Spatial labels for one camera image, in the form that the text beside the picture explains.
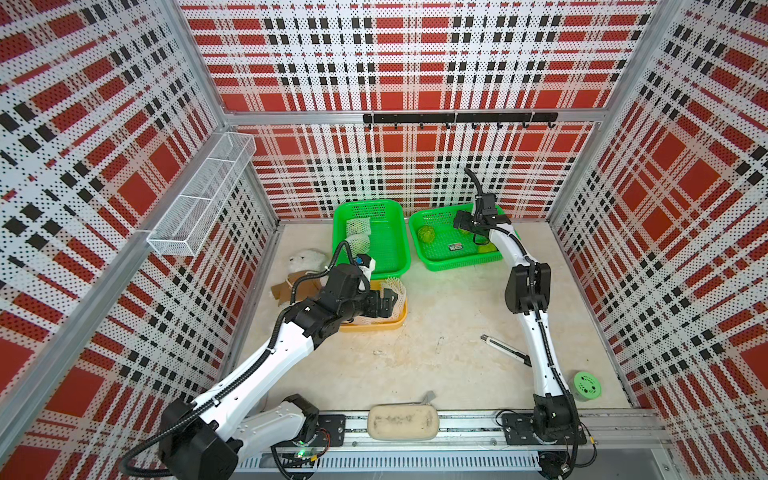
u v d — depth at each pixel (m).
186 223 0.91
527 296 0.72
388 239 1.13
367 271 0.69
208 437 0.37
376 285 0.95
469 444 0.73
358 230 1.11
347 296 0.59
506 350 0.86
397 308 0.92
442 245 1.14
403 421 0.72
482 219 0.90
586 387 0.77
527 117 0.88
